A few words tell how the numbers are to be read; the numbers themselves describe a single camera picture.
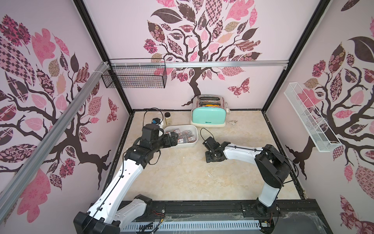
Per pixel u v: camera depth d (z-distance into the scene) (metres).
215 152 0.68
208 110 0.99
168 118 1.07
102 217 0.38
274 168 0.47
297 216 0.72
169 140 0.64
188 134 1.01
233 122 1.10
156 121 0.65
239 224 0.78
